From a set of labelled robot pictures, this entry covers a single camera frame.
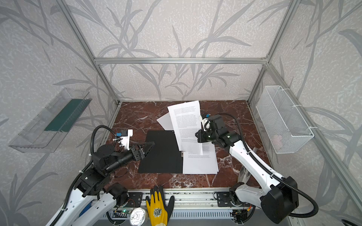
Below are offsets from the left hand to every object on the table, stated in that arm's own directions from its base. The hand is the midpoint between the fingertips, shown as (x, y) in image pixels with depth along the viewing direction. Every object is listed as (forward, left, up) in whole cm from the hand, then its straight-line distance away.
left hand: (152, 141), depth 65 cm
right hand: (+11, -21, -7) cm, 24 cm away
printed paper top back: (+18, -15, -6) cm, 24 cm away
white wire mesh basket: (+3, -60, +6) cm, 60 cm away
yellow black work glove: (-25, -3, -25) cm, 36 cm away
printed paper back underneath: (+32, +2, -30) cm, 44 cm away
